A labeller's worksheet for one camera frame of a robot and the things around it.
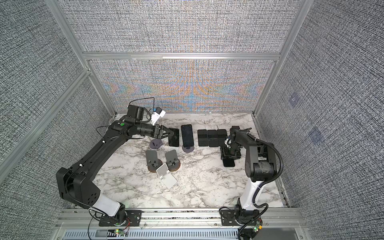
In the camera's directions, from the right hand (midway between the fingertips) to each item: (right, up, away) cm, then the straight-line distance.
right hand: (228, 158), depth 96 cm
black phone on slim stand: (-36, +11, +11) cm, 40 cm away
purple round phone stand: (-26, +5, +2) cm, 27 cm away
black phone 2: (-9, +12, +8) cm, 17 cm away
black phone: (-16, +13, +9) cm, 22 cm away
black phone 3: (-2, +13, +9) cm, 16 cm away
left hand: (-35, +17, -21) cm, 44 cm away
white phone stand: (-38, -8, -10) cm, 41 cm away
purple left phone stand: (-47, +10, -1) cm, 48 cm away
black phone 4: (-2, -1, -6) cm, 7 cm away
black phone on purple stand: (-27, +16, -3) cm, 31 cm away
